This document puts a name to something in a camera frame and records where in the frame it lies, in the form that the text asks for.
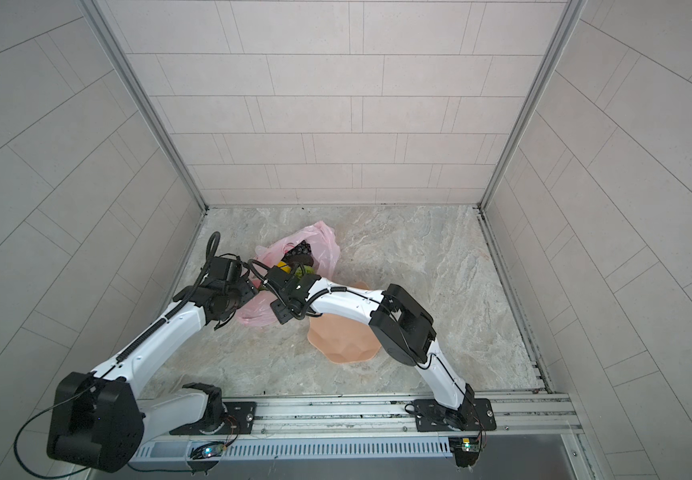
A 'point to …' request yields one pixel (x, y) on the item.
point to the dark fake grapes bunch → (299, 255)
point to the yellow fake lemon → (283, 266)
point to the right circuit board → (466, 450)
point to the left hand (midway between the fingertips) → (255, 288)
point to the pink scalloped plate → (341, 338)
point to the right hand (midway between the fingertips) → (285, 310)
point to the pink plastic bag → (325, 250)
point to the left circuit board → (208, 450)
